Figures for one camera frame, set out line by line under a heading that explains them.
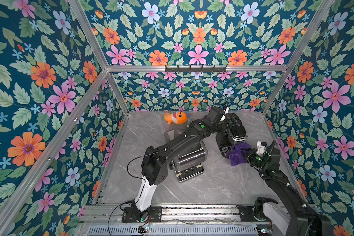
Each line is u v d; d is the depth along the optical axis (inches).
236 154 30.6
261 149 30.3
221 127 28.1
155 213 29.0
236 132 33.7
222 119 25.8
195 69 36.0
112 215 28.4
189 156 25.7
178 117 41.1
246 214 28.8
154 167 19.7
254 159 28.8
